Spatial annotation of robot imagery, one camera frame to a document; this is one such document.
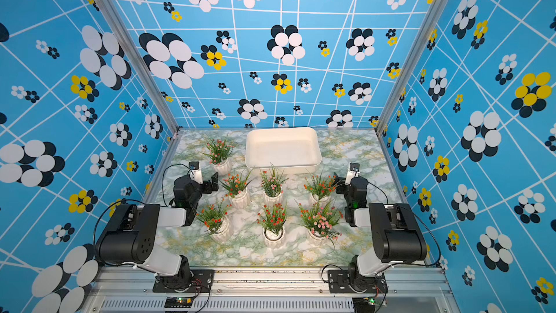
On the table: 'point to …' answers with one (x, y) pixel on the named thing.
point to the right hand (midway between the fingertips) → (350, 173)
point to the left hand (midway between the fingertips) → (209, 171)
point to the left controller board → (178, 302)
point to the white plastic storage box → (297, 148)
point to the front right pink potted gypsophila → (321, 221)
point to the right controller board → (367, 303)
